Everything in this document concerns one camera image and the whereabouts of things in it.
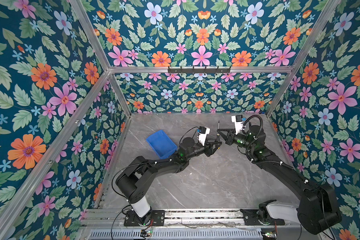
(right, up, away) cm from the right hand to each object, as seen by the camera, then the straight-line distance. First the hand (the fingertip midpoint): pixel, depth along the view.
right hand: (218, 129), depth 75 cm
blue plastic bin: (-34, -10, +24) cm, 43 cm away
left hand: (+1, -5, -1) cm, 6 cm away
